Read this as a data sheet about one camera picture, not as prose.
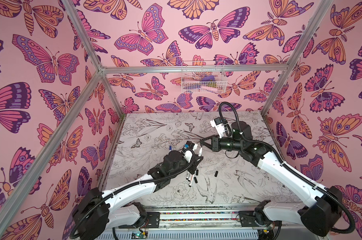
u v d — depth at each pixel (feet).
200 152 2.35
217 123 2.12
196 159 2.35
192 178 2.85
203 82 3.03
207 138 2.20
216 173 2.94
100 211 1.32
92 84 2.75
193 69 3.08
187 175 2.87
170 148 3.29
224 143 2.08
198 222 2.41
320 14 2.34
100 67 3.01
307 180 1.40
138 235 2.36
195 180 2.83
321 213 1.22
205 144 2.24
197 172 2.94
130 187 1.60
